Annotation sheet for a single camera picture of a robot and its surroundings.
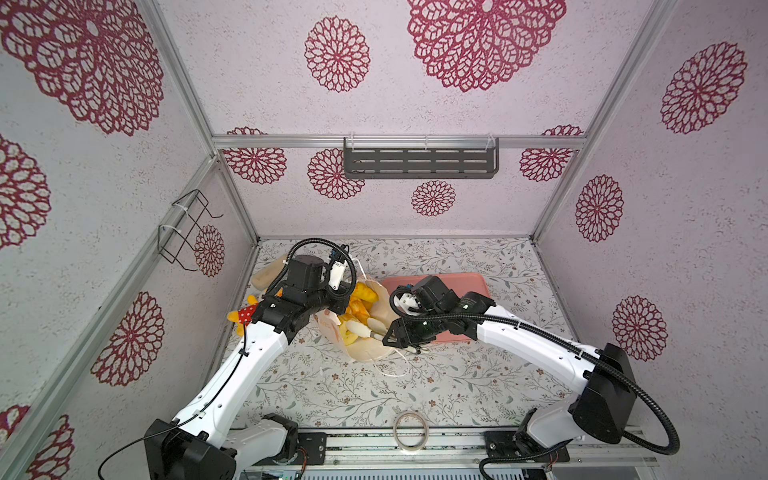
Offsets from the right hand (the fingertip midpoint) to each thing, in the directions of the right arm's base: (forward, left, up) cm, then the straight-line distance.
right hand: (388, 337), depth 74 cm
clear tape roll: (-21, -6, -18) cm, 28 cm away
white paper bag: (+2, +5, -11) cm, 12 cm away
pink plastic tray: (+35, -25, -22) cm, 48 cm away
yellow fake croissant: (+18, +9, -9) cm, 22 cm away
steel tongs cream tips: (+5, +4, -6) cm, 9 cm away
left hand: (+10, +11, +5) cm, 16 cm away
